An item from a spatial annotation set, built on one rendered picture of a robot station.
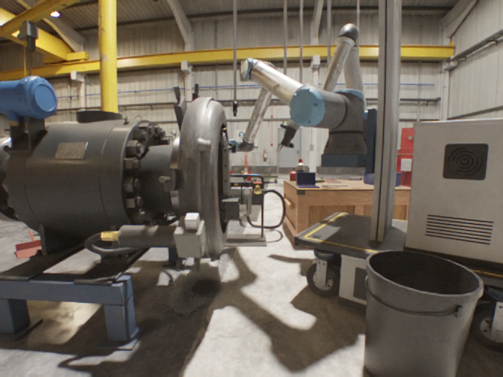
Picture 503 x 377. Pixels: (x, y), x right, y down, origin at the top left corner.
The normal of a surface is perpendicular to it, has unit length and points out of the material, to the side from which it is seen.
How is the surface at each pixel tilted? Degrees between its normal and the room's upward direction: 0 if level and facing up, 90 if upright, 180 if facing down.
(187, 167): 80
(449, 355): 93
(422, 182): 90
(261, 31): 90
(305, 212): 90
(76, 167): 76
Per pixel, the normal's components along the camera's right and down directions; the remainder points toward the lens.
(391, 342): -0.88, 0.11
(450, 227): -0.61, 0.10
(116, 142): 0.00, -0.47
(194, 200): 0.02, 0.22
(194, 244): 0.00, 0.49
